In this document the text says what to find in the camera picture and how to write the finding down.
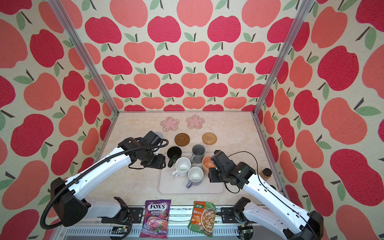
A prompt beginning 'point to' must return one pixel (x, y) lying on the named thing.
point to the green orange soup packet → (203, 217)
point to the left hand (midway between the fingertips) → (164, 166)
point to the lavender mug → (195, 175)
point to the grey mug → (198, 152)
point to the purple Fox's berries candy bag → (155, 224)
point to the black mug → (173, 153)
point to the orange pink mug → (207, 163)
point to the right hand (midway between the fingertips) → (215, 173)
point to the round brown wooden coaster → (182, 139)
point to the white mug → (182, 165)
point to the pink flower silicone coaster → (194, 122)
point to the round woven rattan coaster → (209, 138)
